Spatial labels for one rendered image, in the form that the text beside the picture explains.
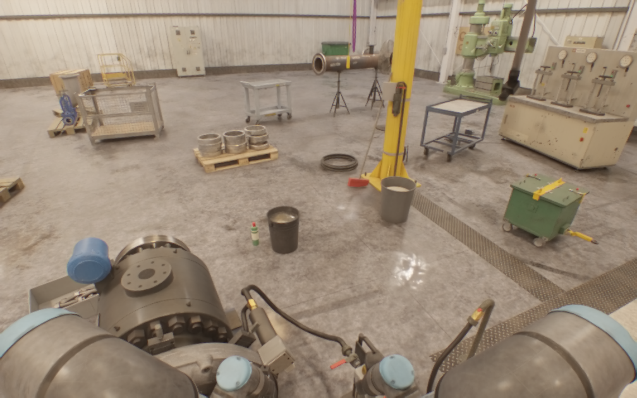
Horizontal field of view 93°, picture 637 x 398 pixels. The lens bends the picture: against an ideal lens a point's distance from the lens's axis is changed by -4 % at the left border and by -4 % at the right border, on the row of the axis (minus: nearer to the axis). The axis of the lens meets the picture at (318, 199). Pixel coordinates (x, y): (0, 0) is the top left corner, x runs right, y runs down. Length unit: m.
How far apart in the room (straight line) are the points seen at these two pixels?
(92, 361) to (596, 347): 0.60
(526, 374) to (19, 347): 0.60
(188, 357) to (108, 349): 0.72
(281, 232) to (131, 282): 1.60
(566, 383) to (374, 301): 2.24
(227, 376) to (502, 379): 0.72
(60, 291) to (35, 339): 2.79
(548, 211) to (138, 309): 3.37
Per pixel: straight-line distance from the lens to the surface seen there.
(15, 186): 5.90
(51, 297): 3.35
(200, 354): 1.20
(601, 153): 6.46
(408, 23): 4.05
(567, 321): 0.55
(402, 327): 2.52
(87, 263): 1.71
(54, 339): 0.52
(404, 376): 1.00
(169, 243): 2.06
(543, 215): 3.67
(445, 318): 2.68
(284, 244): 2.99
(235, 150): 5.20
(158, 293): 1.57
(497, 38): 11.38
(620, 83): 6.68
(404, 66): 4.06
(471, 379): 0.48
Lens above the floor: 1.89
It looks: 28 degrees down
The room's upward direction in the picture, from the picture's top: straight up
